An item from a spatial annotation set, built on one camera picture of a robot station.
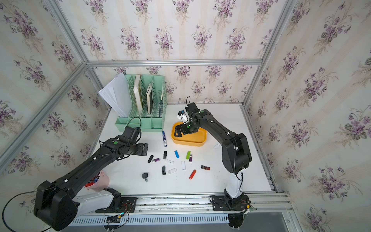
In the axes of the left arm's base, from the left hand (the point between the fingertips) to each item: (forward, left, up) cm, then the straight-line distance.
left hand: (142, 148), depth 82 cm
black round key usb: (-13, -2, -8) cm, 15 cm away
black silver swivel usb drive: (-9, -12, -10) cm, 18 cm away
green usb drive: (+1, -27, -9) cm, 29 cm away
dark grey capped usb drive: (+1, -12, -10) cm, 16 cm away
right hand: (+9, -24, +2) cm, 25 cm away
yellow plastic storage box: (+10, -33, -5) cm, 35 cm away
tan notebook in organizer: (+36, 0, +10) cm, 37 cm away
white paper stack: (+35, +21, +11) cm, 43 cm away
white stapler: (+7, -47, -10) cm, 48 cm away
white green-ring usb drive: (-4, -15, -10) cm, 19 cm away
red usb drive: (-11, -29, -11) cm, 33 cm away
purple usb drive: (-3, -7, -10) cm, 13 cm away
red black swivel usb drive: (-8, -37, -10) cm, 40 cm away
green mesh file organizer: (+27, -4, -8) cm, 28 cm away
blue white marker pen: (+12, -11, -9) cm, 19 cm away
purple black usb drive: (-1, -29, -10) cm, 31 cm away
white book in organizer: (+35, +7, +15) cm, 39 cm away
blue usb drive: (+2, -20, -11) cm, 23 cm away
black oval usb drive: (-1, -3, -11) cm, 11 cm away
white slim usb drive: (-6, -24, -10) cm, 27 cm away
